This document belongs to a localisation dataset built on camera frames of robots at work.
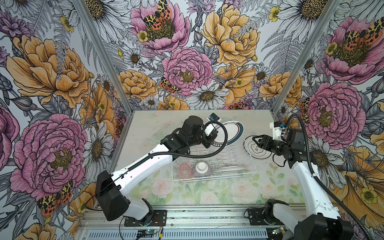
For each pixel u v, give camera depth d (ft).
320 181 1.48
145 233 2.34
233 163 3.06
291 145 1.93
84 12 2.39
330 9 2.38
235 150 3.20
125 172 1.41
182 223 2.41
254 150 3.18
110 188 1.32
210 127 1.97
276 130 2.31
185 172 2.68
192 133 1.79
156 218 2.41
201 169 2.73
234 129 2.44
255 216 2.43
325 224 1.27
